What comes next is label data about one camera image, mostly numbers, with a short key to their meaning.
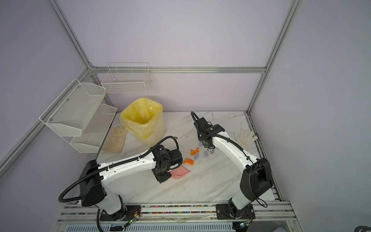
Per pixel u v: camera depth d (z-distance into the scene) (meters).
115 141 1.01
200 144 1.01
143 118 1.05
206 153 0.95
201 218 0.73
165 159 0.54
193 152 0.96
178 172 0.84
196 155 0.93
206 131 0.59
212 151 0.96
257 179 0.43
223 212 0.73
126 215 0.72
